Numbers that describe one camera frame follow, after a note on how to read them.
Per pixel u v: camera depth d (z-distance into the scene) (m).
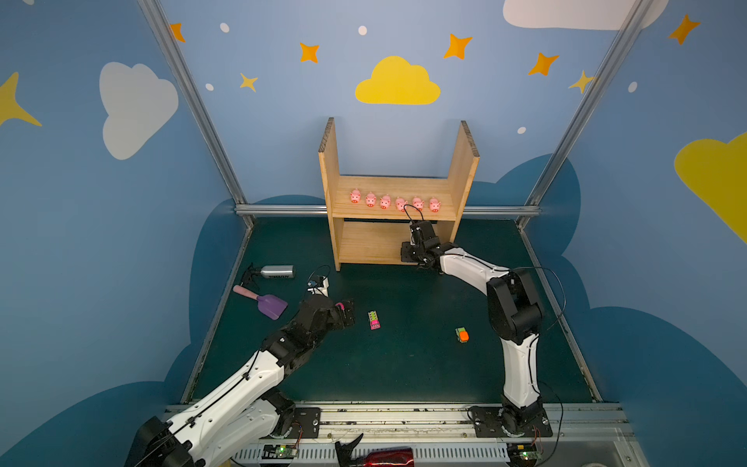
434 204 0.84
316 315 0.58
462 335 0.88
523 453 0.71
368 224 1.12
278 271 0.98
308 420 0.75
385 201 0.84
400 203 0.84
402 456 0.67
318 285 0.70
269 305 0.94
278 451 0.71
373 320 0.91
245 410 0.59
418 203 0.84
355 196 0.86
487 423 0.75
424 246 0.80
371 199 0.86
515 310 0.55
